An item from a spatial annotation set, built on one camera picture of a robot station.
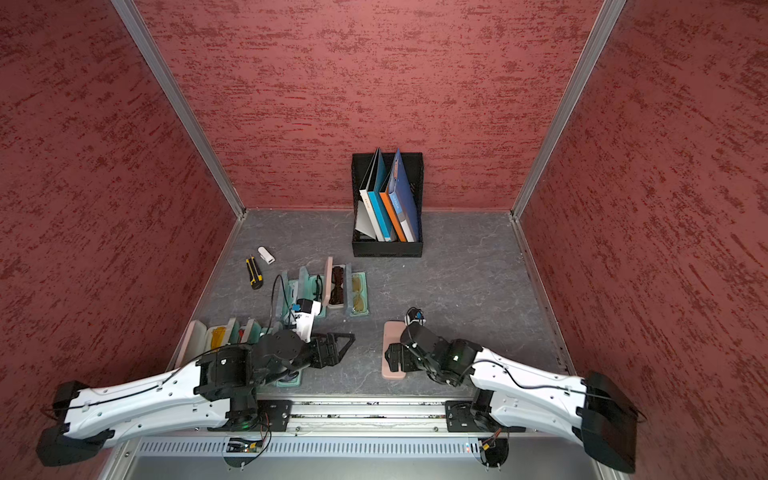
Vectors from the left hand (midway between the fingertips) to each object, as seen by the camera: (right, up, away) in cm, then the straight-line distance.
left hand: (342, 346), depth 69 cm
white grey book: (+4, +32, +25) cm, 41 cm away
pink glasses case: (+12, -3, +17) cm, 21 cm away
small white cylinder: (-33, +20, +34) cm, 52 cm away
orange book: (+12, +34, +21) cm, 42 cm away
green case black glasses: (-15, +9, +27) cm, 32 cm away
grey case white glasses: (-23, +7, +27) cm, 36 cm away
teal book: (+8, +37, +19) cm, 43 cm away
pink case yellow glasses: (-44, -4, +16) cm, 47 cm away
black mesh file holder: (+20, +51, +40) cm, 68 cm away
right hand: (+14, -8, +10) cm, 19 cm away
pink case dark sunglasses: (-6, +8, +18) cm, 21 cm away
